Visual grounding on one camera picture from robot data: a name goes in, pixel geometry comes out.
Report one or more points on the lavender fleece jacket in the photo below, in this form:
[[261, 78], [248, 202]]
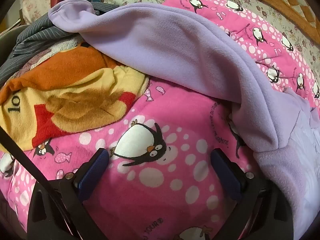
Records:
[[175, 50]]

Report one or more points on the pink penguin print blanket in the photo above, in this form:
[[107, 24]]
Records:
[[150, 200]]

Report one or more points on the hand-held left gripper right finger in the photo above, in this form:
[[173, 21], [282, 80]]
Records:
[[225, 177]]

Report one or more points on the yellow orange cartoon blanket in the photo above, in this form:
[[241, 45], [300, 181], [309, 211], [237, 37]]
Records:
[[75, 100]]

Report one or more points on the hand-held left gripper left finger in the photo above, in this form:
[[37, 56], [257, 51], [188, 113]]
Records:
[[93, 172]]

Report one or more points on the grey striped garment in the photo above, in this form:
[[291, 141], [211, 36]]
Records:
[[37, 37]]

